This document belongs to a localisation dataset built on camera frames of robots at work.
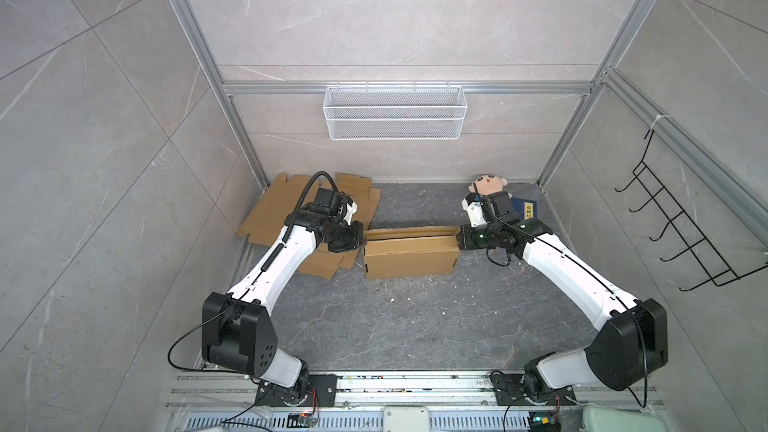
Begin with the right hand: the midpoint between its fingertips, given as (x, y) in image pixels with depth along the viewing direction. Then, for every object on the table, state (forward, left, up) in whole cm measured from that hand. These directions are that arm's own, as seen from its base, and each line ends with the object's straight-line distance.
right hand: (457, 234), depth 84 cm
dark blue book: (+22, -32, -16) cm, 42 cm away
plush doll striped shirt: (+28, -17, -9) cm, 35 cm away
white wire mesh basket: (+41, +18, +13) cm, 47 cm away
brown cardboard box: (-5, +14, -1) cm, 14 cm away
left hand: (-1, +26, +1) cm, 26 cm away
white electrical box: (-42, +17, -15) cm, 48 cm away
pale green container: (-43, -31, -14) cm, 55 cm away
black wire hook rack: (-11, -48, +14) cm, 51 cm away
